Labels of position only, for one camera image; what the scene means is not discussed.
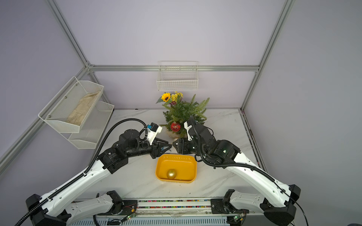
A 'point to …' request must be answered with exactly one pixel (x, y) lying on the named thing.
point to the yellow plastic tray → (185, 165)
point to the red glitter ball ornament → (175, 126)
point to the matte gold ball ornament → (171, 173)
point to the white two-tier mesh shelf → (89, 133)
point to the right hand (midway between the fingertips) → (179, 145)
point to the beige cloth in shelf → (77, 116)
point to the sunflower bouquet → (171, 99)
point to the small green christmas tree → (181, 112)
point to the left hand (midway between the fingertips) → (168, 146)
